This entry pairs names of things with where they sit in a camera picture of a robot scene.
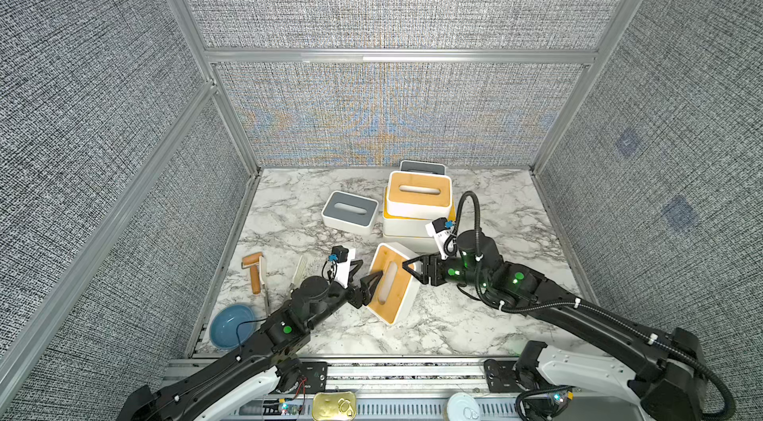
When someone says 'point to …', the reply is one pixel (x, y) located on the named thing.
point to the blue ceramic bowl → (244, 331)
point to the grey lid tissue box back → (422, 167)
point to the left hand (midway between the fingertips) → (378, 268)
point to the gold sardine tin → (334, 406)
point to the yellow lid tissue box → (398, 226)
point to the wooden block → (252, 259)
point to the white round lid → (463, 407)
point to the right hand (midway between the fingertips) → (409, 259)
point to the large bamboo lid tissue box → (412, 245)
